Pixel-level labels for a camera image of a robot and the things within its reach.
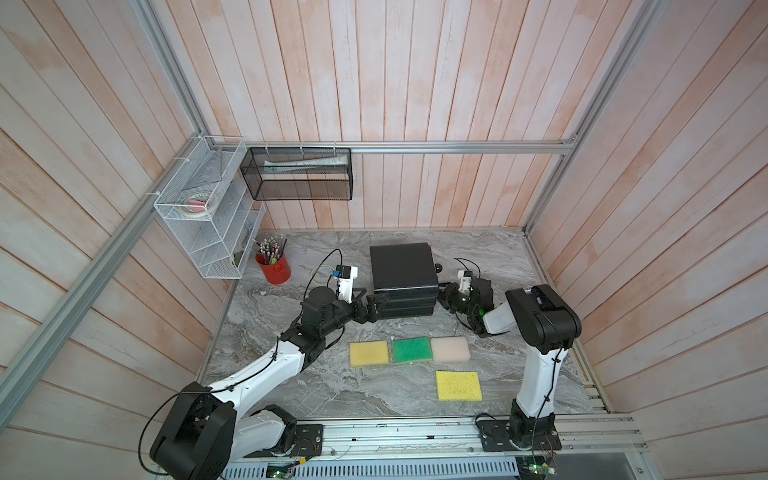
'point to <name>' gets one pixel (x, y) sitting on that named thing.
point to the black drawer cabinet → (407, 273)
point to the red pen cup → (277, 273)
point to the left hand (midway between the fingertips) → (377, 297)
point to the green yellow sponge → (412, 350)
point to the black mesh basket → (299, 173)
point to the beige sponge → (452, 349)
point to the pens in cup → (270, 249)
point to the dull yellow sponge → (369, 353)
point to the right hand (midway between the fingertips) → (429, 286)
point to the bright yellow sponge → (458, 386)
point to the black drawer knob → (438, 267)
